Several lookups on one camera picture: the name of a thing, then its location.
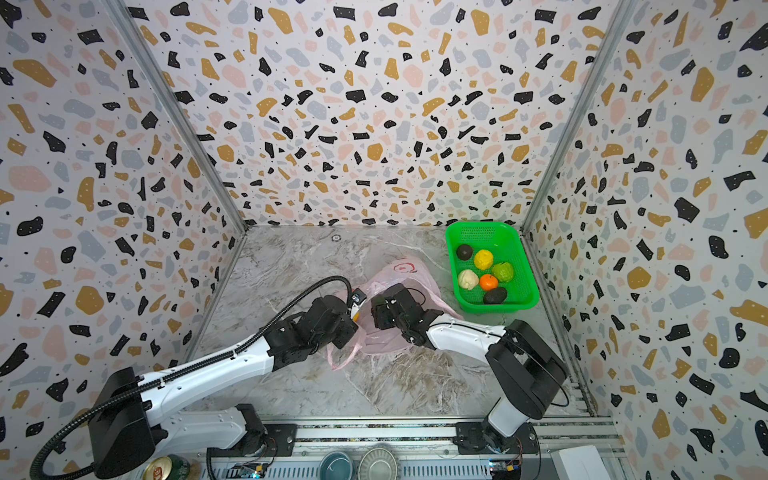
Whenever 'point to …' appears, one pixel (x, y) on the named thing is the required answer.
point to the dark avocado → (496, 296)
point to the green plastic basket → (491, 267)
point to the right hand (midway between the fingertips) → (375, 303)
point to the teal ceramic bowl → (336, 466)
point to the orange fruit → (488, 282)
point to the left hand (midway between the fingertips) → (352, 311)
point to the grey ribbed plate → (379, 462)
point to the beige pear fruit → (468, 279)
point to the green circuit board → (245, 470)
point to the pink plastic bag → (372, 339)
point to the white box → (581, 463)
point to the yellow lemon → (483, 259)
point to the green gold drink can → (168, 467)
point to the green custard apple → (504, 271)
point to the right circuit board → (505, 469)
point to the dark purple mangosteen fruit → (464, 252)
